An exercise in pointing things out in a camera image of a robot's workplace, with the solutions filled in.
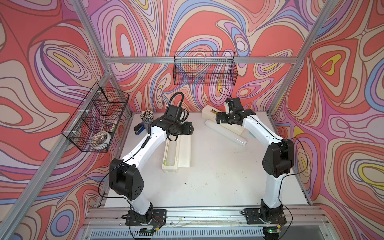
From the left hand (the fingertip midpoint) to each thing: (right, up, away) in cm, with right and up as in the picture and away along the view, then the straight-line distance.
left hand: (190, 129), depth 83 cm
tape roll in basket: (-44, -4, -9) cm, 45 cm away
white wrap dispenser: (+14, +12, +27) cm, 32 cm away
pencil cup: (-28, +8, +11) cm, 31 cm away
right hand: (+21, +5, +11) cm, 24 cm away
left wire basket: (-50, +1, -9) cm, 51 cm away
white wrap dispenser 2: (-8, -15, +6) cm, 18 cm away
